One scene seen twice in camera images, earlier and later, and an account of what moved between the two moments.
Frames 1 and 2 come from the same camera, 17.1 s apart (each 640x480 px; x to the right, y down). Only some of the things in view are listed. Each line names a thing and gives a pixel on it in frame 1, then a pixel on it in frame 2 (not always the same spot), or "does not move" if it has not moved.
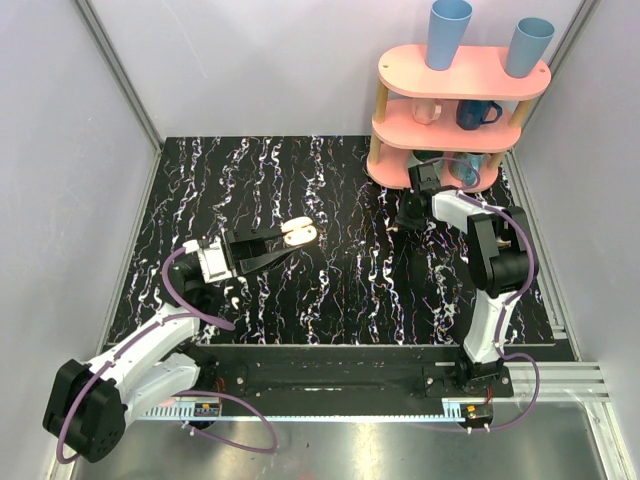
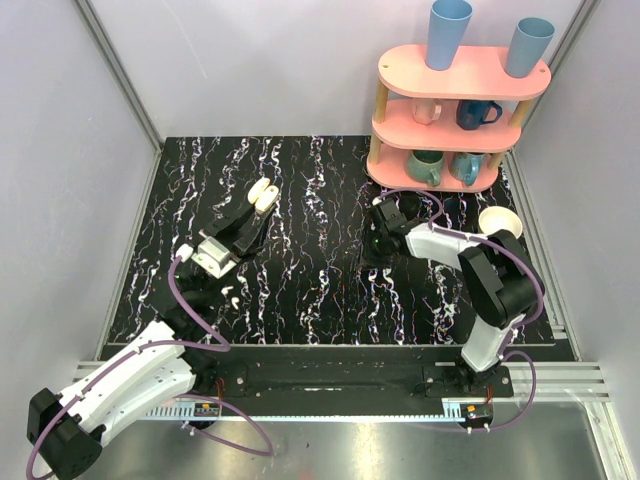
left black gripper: (232, 253) → (226, 239)
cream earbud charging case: (298, 231) → (262, 195)
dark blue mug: (470, 113) does not move
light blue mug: (464, 171) does not move
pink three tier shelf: (446, 127) does not move
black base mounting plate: (430, 368) does not move
